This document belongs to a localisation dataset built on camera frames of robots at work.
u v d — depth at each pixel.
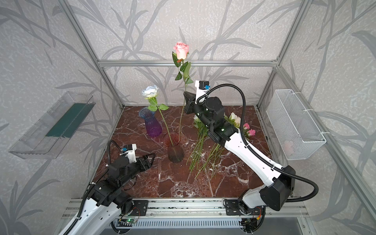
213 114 0.47
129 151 0.67
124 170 0.57
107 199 0.52
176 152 0.86
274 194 0.38
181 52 0.51
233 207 0.75
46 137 0.63
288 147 0.72
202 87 0.52
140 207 0.74
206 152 0.95
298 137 0.60
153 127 1.07
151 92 0.66
